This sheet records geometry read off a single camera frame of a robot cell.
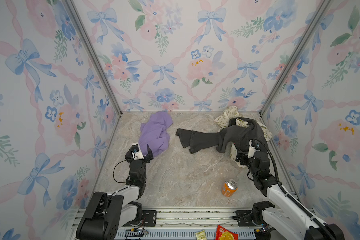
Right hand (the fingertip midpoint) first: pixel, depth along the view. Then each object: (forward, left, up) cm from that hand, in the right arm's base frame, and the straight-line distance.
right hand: (246, 148), depth 84 cm
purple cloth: (+17, +56, -9) cm, 59 cm away
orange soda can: (-21, +13, -2) cm, 25 cm away
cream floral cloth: (+32, +1, -3) cm, 32 cm away
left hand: (0, +60, +2) cm, 60 cm away
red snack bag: (-39, +17, -12) cm, 44 cm away
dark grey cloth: (+9, +5, +1) cm, 10 cm away
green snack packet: (-39, +27, -12) cm, 49 cm away
